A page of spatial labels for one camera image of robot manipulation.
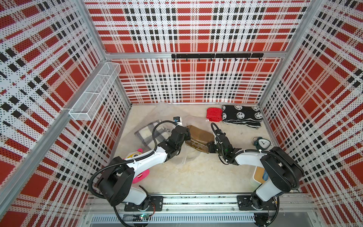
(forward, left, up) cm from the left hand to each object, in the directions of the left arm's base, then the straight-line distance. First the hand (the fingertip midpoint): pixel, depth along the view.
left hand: (188, 127), depth 86 cm
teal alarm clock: (-4, -49, -13) cm, 51 cm away
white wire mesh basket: (+13, +66, +6) cm, 68 cm away
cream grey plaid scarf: (+4, +18, -10) cm, 21 cm away
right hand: (-5, -14, -13) cm, 19 cm away
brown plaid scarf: (-2, -8, -12) cm, 14 cm away
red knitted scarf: (+22, -20, -14) cm, 33 cm away
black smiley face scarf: (+17, -47, -10) cm, 52 cm away
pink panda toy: (-26, +27, -10) cm, 39 cm away
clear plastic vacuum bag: (-13, +1, -15) cm, 20 cm away
